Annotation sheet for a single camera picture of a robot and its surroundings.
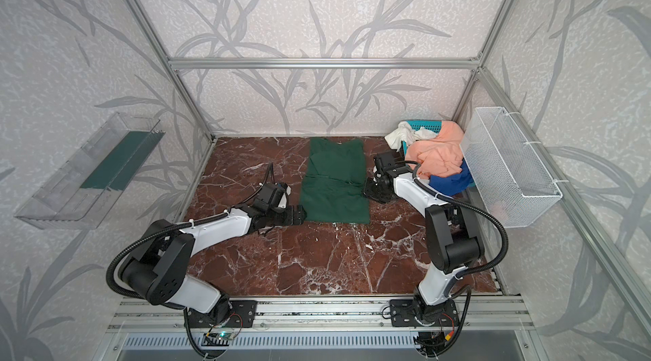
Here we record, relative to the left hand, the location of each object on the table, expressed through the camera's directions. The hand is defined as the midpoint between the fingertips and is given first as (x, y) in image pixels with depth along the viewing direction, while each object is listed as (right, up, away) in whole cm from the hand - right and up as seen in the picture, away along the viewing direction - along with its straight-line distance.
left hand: (300, 208), depth 91 cm
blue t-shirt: (+57, +9, -1) cm, 58 cm away
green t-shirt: (+12, +6, +8) cm, 15 cm away
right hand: (+24, +7, +3) cm, 26 cm away
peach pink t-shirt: (+55, +19, +10) cm, 59 cm away
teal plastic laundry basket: (+58, +33, +24) cm, 71 cm away
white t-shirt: (+40, +27, +16) cm, 51 cm away
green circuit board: (-19, -32, -21) cm, 43 cm away
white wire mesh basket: (+58, +11, -31) cm, 67 cm away
